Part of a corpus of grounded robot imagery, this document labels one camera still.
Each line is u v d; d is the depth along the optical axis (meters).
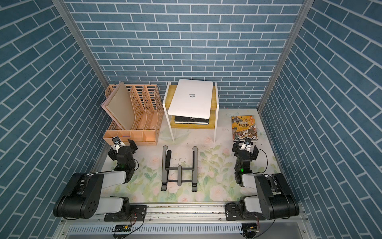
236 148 0.82
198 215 0.74
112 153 0.77
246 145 0.74
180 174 0.84
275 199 0.44
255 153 0.79
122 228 0.72
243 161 0.67
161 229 0.77
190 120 0.91
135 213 0.73
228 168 0.89
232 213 0.73
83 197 0.43
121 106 0.97
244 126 1.08
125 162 0.69
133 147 0.82
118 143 0.74
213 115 0.80
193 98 0.80
